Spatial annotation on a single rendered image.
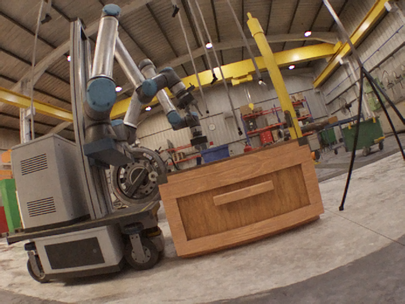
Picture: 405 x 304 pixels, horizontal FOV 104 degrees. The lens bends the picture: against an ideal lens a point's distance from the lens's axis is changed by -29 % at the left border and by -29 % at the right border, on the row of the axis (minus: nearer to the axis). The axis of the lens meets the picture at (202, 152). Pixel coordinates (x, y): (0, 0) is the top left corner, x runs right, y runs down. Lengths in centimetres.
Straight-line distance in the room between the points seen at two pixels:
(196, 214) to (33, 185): 93
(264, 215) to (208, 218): 28
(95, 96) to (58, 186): 54
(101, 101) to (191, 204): 66
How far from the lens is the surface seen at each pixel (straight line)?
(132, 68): 141
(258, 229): 115
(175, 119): 159
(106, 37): 131
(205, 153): 157
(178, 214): 112
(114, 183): 284
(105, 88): 109
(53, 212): 133
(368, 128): 389
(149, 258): 123
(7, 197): 935
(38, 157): 138
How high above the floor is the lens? 41
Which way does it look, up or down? 6 degrees up
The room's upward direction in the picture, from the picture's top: 15 degrees counter-clockwise
